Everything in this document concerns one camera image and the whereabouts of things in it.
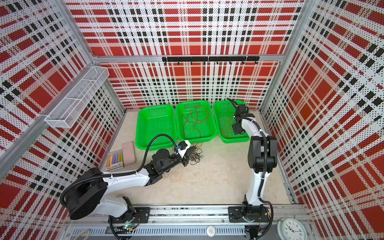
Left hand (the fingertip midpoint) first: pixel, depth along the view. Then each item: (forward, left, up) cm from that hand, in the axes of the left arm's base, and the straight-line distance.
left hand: (195, 148), depth 77 cm
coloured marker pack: (+3, +52, -18) cm, 55 cm away
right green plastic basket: (+50, -23, -23) cm, 60 cm away
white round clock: (-34, -43, -14) cm, 56 cm away
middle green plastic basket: (+27, -9, -19) cm, 34 cm away
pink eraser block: (+8, +44, -17) cm, 48 cm away
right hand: (+19, -34, -8) cm, 40 cm away
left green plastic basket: (+40, +34, -21) cm, 56 cm away
